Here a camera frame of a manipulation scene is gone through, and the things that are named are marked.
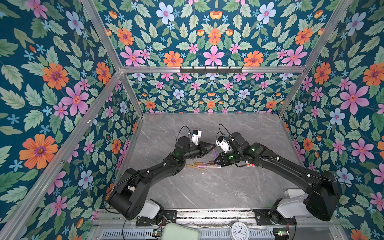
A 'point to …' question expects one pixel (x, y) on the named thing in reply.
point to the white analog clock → (239, 231)
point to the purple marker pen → (214, 152)
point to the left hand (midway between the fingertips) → (217, 144)
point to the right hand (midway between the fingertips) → (215, 160)
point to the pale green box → (172, 231)
